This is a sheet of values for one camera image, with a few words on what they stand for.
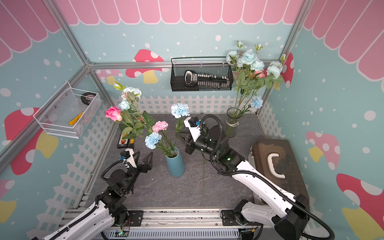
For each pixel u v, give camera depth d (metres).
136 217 0.75
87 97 0.81
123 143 1.02
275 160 0.73
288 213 0.39
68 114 0.75
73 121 0.71
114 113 0.53
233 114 0.97
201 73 0.92
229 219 0.74
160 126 0.66
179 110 0.53
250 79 0.78
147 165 0.70
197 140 0.56
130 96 0.60
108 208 0.56
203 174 0.89
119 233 0.72
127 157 0.65
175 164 0.78
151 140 0.61
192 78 0.89
